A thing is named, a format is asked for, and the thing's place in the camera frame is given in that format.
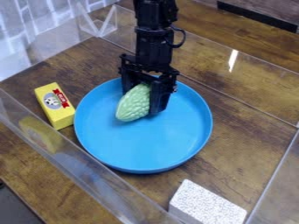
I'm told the yellow box with cow label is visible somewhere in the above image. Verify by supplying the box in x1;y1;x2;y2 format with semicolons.
34;82;75;130

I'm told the clear acrylic front wall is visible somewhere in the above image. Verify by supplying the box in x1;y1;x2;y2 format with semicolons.
0;88;182;224

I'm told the green bitter gourd toy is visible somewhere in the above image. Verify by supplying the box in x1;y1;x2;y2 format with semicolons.
117;84;151;122

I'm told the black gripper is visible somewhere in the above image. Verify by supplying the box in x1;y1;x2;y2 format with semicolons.
119;27;181;115

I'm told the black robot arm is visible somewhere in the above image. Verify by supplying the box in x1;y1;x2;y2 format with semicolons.
119;0;185;115

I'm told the black cable loop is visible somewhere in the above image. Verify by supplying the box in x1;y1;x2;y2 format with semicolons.
167;24;188;49

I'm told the white speckled foam block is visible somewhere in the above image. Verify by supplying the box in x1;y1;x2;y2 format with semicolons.
170;179;248;224

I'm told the blue round tray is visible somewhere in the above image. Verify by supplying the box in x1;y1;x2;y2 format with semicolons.
74;78;213;174

